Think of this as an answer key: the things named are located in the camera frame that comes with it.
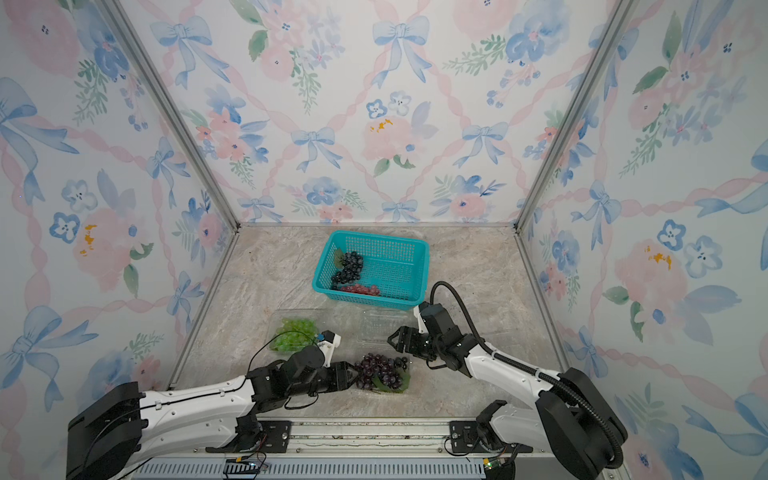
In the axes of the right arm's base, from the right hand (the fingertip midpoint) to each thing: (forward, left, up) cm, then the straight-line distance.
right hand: (390, 329), depth 85 cm
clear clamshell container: (+4, +5, -6) cm, 9 cm away
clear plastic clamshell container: (+4, +35, -2) cm, 35 cm away
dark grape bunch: (+25, +14, -2) cm, 29 cm away
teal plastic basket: (+27, +5, -7) cm, 28 cm away
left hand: (-12, +7, 0) cm, 14 cm away
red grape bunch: (+16, +6, -3) cm, 17 cm away
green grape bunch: (-2, +27, +1) cm, 27 cm away
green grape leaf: (-13, -4, -2) cm, 14 cm away
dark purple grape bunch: (-11, +4, +2) cm, 12 cm away
